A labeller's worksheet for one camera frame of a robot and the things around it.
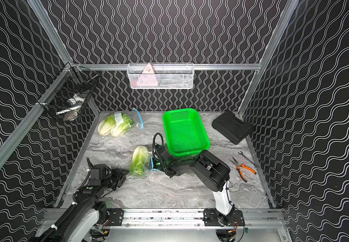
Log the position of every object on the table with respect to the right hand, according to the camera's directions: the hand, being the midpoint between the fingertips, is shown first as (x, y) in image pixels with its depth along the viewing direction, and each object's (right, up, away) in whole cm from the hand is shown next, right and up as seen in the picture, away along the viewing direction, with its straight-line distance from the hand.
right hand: (145, 164), depth 90 cm
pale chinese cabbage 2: (-21, +20, +13) cm, 32 cm away
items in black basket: (-34, +29, -15) cm, 47 cm away
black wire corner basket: (-47, +40, +2) cm, 62 cm away
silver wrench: (+61, +5, +8) cm, 62 cm away
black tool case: (+58, +21, +14) cm, 63 cm away
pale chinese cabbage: (-30, +24, +14) cm, 41 cm away
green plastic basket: (+26, +17, +20) cm, 37 cm away
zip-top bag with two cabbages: (-22, +24, +11) cm, 34 cm away
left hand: (-9, -2, -5) cm, 10 cm away
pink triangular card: (+1, +52, 0) cm, 52 cm away
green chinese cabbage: (-3, +5, -2) cm, 6 cm away
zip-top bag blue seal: (+3, +1, -9) cm, 9 cm away
